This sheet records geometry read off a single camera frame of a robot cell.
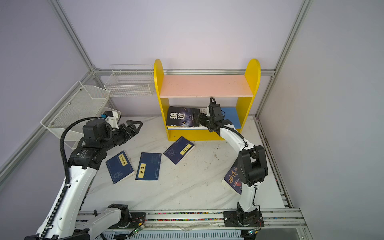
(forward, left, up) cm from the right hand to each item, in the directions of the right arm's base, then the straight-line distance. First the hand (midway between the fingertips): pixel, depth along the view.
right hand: (197, 117), depth 91 cm
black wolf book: (+2, +8, -2) cm, 8 cm away
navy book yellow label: (-23, +31, -21) cm, 44 cm away
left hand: (-20, +27, +14) cm, 37 cm away
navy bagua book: (-11, +12, -20) cm, 26 cm away
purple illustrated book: (-32, -21, -20) cm, 43 cm away
